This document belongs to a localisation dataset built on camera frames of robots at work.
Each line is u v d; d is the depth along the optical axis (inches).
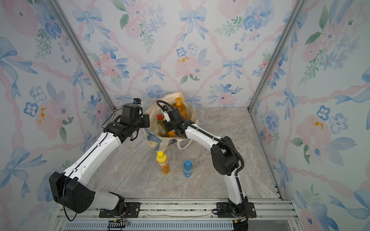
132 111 23.0
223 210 28.9
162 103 26.2
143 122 27.7
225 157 20.6
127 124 22.7
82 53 33.8
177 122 27.8
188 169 29.9
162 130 37.3
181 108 37.7
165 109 30.7
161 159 27.8
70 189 15.4
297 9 27.2
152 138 35.5
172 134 36.4
